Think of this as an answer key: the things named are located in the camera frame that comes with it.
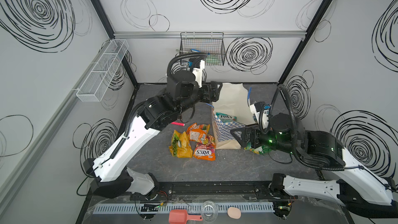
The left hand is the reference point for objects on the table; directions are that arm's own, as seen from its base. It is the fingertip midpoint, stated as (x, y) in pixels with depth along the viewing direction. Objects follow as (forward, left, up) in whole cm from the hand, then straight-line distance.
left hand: (216, 84), depth 56 cm
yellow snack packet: (-8, +17, -42) cm, 46 cm away
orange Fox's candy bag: (-10, +3, -42) cm, 44 cm away
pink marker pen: (+8, +21, -45) cm, 50 cm away
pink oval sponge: (-35, -10, -44) cm, 57 cm away
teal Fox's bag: (+14, -9, -45) cm, 48 cm away
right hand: (-13, -8, -11) cm, 19 cm away
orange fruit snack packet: (0, +8, -42) cm, 42 cm away
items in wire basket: (+32, +1, -14) cm, 35 cm away
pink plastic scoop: (-38, +13, -45) cm, 60 cm away
